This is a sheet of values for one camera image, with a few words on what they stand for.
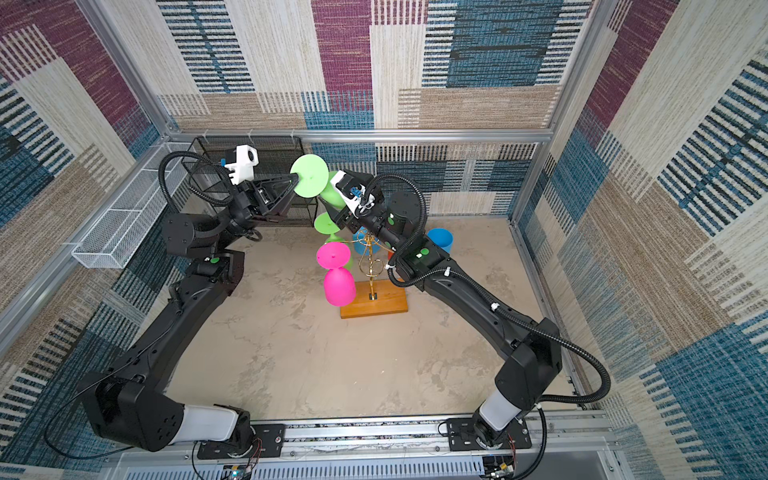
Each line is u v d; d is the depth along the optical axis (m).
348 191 0.51
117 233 0.73
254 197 0.51
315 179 0.52
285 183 0.53
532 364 0.41
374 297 0.97
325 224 0.73
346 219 0.58
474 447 0.72
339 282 0.72
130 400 0.39
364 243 0.73
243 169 0.53
